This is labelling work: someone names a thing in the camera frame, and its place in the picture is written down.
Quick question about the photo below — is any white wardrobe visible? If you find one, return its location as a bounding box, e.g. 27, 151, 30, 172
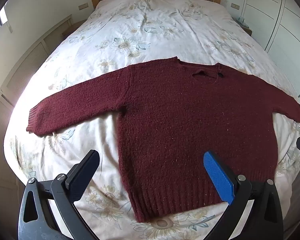
242, 0, 300, 98

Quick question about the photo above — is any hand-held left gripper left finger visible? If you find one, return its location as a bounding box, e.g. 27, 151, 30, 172
19, 149, 100, 240

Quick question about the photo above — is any dark red knit sweater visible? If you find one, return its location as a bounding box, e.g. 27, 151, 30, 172
26, 56, 300, 223

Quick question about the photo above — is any floral white bed cover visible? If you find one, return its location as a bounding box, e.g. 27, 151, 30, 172
5, 0, 300, 240

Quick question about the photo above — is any slatted beige wall cabinet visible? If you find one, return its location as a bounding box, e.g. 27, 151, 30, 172
0, 15, 73, 155

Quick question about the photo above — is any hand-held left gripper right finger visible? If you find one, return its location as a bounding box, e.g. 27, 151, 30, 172
202, 151, 283, 240

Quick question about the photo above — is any wooden nightstand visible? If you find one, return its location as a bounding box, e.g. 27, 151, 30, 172
236, 21, 252, 36

